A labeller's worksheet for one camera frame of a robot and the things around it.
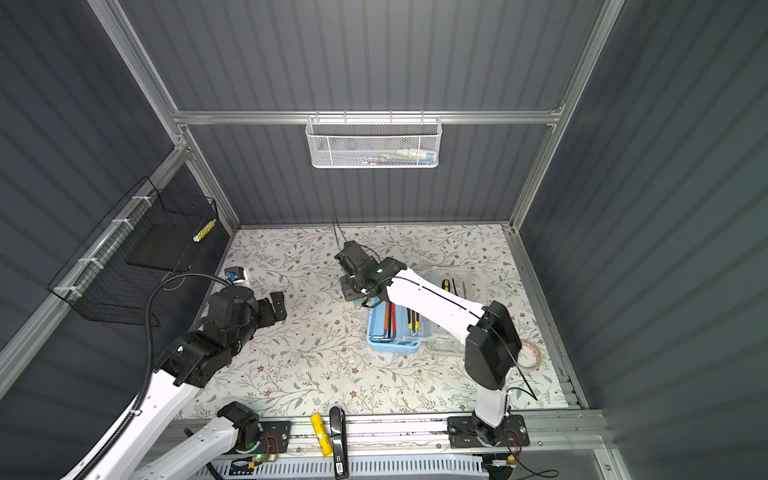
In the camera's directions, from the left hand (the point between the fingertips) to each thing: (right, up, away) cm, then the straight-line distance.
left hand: (266, 299), depth 72 cm
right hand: (+20, +1, +10) cm, 22 cm away
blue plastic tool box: (+41, -12, +8) cm, 43 cm away
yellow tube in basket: (-20, +15, +5) cm, 26 cm away
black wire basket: (-33, +4, -8) cm, 34 cm away
